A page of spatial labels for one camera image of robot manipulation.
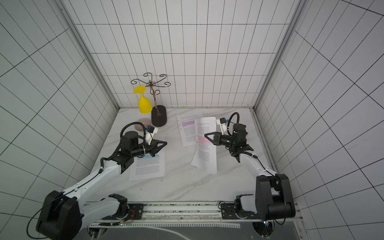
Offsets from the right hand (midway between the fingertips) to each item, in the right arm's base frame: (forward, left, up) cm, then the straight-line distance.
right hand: (207, 133), depth 81 cm
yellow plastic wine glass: (+16, +39, +5) cm, 42 cm away
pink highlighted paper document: (-10, +1, -7) cm, 12 cm away
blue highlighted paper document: (-14, +35, -18) cm, 41 cm away
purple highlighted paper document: (+20, +14, -20) cm, 31 cm away
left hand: (-8, +23, -2) cm, 24 cm away
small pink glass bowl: (+18, +45, -15) cm, 51 cm away
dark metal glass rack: (+28, +37, -16) cm, 49 cm away
